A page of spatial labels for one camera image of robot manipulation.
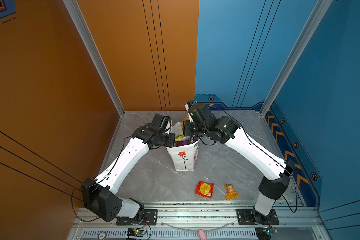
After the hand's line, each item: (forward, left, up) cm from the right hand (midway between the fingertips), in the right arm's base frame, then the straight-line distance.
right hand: (181, 126), depth 70 cm
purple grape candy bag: (+2, +1, -18) cm, 18 cm away
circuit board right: (-38, -39, -35) cm, 65 cm away
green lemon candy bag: (+4, +2, -16) cm, 17 cm away
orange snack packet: (-21, -26, -32) cm, 46 cm away
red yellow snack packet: (-19, -12, -31) cm, 38 cm away
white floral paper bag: (-8, -1, -17) cm, 18 cm away
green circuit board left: (-38, +23, -34) cm, 56 cm away
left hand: (+1, +5, -11) cm, 12 cm away
